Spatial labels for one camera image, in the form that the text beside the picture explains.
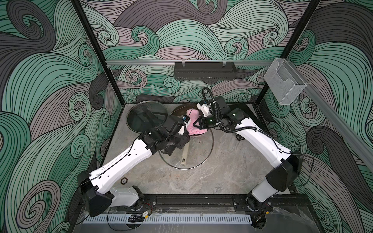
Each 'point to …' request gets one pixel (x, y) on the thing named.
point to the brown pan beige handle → (184, 158)
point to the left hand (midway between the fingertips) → (185, 134)
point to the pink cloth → (193, 114)
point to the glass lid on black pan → (144, 115)
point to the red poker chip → (124, 180)
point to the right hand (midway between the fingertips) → (192, 125)
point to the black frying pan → (143, 116)
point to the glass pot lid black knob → (199, 147)
